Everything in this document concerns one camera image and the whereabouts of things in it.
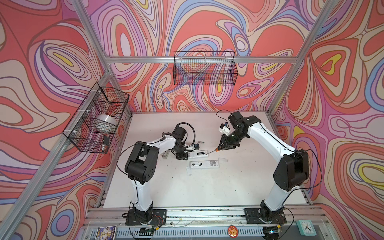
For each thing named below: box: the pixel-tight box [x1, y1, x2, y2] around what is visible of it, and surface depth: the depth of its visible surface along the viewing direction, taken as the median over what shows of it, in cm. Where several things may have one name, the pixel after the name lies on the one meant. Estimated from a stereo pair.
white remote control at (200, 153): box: [192, 150, 209, 158], surface depth 96 cm
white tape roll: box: [94, 114, 118, 133], surface depth 74 cm
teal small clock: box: [296, 220, 317, 236], surface depth 70 cm
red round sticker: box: [228, 225, 239, 239], surface depth 71 cm
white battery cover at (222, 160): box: [218, 157, 229, 163], surface depth 95 cm
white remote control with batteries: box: [189, 160, 220, 169], surface depth 92 cm
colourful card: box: [95, 225, 117, 240], surface depth 69 cm
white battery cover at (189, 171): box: [185, 166, 193, 176], surface depth 92 cm
